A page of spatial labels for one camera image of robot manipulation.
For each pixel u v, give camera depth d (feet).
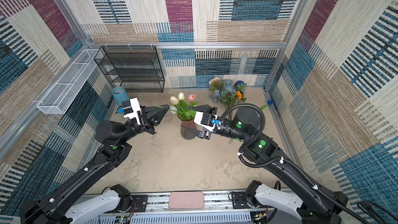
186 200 2.39
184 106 2.53
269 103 3.66
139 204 2.40
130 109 1.49
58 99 2.33
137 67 3.56
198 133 1.52
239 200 2.40
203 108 1.62
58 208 1.31
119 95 2.99
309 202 1.30
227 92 3.47
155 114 1.69
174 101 2.46
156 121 1.78
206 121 1.30
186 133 2.99
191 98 2.49
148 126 1.63
